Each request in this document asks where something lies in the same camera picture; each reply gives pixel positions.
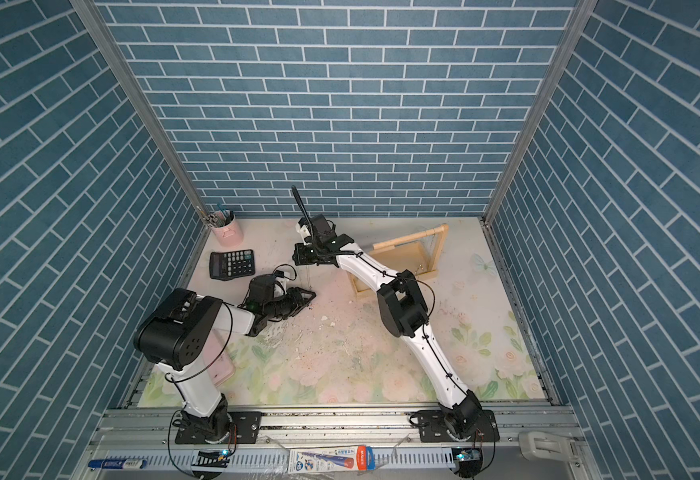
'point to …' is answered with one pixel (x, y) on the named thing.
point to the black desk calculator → (225, 266)
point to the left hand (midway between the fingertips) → (319, 299)
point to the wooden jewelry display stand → (418, 253)
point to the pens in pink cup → (219, 218)
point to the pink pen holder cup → (230, 235)
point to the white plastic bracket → (540, 446)
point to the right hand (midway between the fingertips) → (294, 257)
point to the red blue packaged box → (331, 459)
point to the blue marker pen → (118, 464)
